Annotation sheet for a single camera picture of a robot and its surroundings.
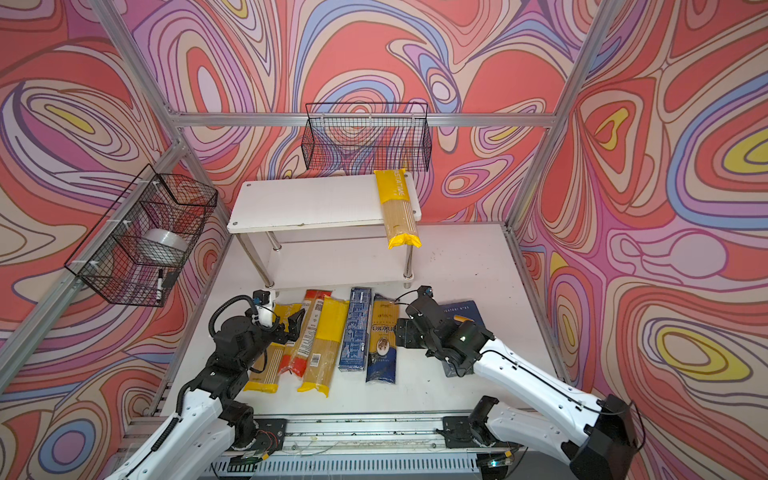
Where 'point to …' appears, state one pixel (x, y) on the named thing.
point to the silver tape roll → (169, 238)
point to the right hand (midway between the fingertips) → (411, 336)
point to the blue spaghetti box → (355, 338)
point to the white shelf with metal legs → (346, 202)
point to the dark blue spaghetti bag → (382, 354)
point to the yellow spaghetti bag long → (328, 351)
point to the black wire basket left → (136, 249)
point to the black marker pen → (159, 285)
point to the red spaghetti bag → (298, 352)
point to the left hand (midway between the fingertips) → (291, 306)
